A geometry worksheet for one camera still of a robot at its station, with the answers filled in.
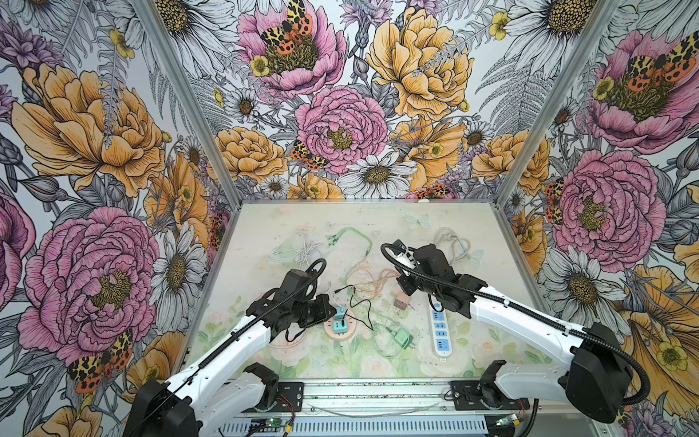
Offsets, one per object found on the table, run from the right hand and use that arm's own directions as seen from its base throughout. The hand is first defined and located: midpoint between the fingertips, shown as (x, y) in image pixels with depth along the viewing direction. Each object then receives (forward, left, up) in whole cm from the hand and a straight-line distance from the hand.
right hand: (400, 273), depth 82 cm
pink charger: (-2, -2, -14) cm, 14 cm away
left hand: (-11, +20, -6) cm, 23 cm away
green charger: (-14, 0, -13) cm, 19 cm away
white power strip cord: (+25, -24, -13) cm, 37 cm away
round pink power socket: (-12, +22, -12) cm, 27 cm away
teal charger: (-13, +19, -8) cm, 24 cm away
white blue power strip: (-13, -12, -12) cm, 22 cm away
